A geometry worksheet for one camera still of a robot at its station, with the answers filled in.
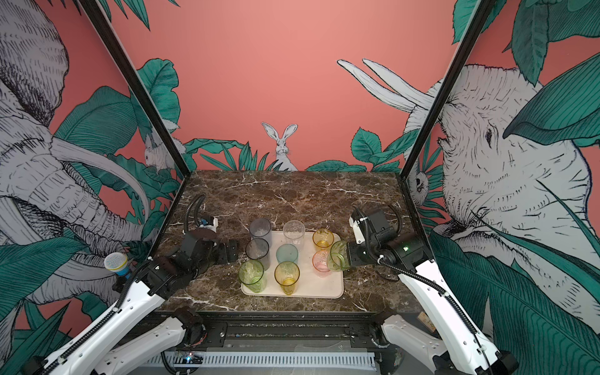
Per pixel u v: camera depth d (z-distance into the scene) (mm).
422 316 779
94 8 691
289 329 767
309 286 852
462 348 369
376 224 498
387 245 451
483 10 687
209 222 656
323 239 943
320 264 878
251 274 833
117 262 660
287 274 766
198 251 556
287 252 878
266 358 702
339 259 750
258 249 840
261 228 976
